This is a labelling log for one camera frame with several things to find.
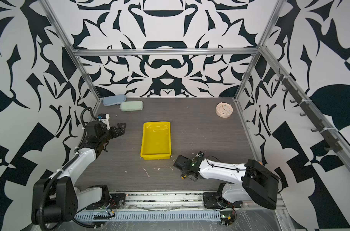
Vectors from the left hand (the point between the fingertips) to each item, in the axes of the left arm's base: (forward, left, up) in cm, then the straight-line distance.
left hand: (117, 123), depth 87 cm
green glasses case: (+24, -2, -11) cm, 27 cm away
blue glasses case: (+31, +15, -12) cm, 36 cm away
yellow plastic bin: (-4, -22, -14) cm, 27 cm away
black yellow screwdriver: (-28, -38, -12) cm, 48 cm away
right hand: (-24, -38, -14) cm, 47 cm away
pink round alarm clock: (+19, -72, -12) cm, 76 cm away
